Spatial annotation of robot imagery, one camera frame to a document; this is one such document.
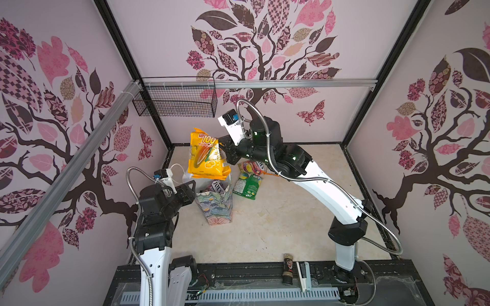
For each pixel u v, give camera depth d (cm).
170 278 59
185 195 60
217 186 84
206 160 57
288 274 72
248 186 97
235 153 52
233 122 47
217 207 78
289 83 92
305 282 70
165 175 60
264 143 43
